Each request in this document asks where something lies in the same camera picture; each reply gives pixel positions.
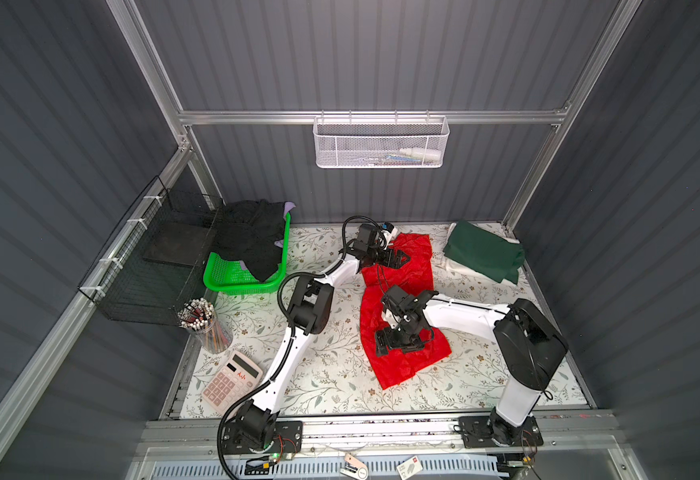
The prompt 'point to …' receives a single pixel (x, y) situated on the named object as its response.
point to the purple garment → (287, 206)
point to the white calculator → (236, 376)
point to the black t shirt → (247, 231)
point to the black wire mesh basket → (146, 274)
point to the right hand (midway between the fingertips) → (390, 354)
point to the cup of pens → (199, 317)
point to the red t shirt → (417, 275)
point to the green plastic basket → (233, 278)
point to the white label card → (409, 468)
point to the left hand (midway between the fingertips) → (399, 254)
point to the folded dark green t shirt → (490, 255)
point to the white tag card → (354, 468)
